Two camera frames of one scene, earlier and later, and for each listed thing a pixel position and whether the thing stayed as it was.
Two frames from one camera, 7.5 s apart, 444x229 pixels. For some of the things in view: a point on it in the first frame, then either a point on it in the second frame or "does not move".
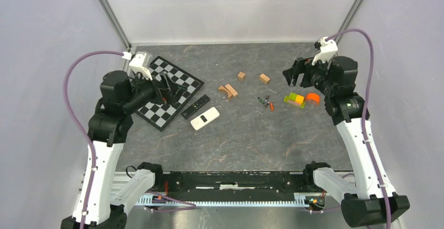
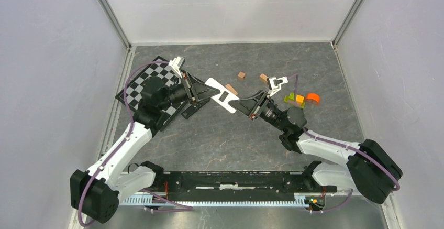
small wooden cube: [241, 76] does not move
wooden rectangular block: [264, 78] does not move
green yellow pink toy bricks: [295, 99] does not move
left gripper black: [167, 91] to [196, 87]
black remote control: [190, 111] does not move
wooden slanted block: [231, 89] does not move
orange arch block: [315, 97] does not move
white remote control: [211, 115] to [225, 95]
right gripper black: [301, 65] to [253, 106]
